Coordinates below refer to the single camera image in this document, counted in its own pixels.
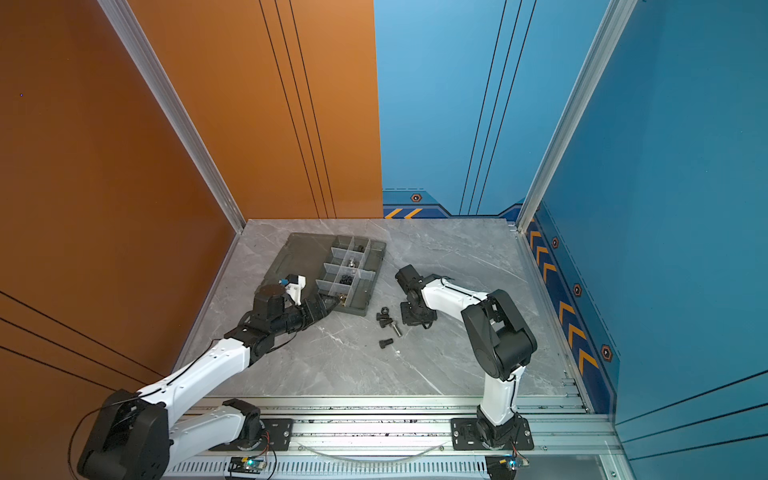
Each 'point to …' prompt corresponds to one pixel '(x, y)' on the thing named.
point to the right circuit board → (503, 467)
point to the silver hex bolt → (396, 329)
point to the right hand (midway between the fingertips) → (411, 320)
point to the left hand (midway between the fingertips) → (333, 303)
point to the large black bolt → (384, 318)
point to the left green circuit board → (243, 464)
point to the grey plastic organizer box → (350, 271)
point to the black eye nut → (347, 280)
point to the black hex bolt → (386, 342)
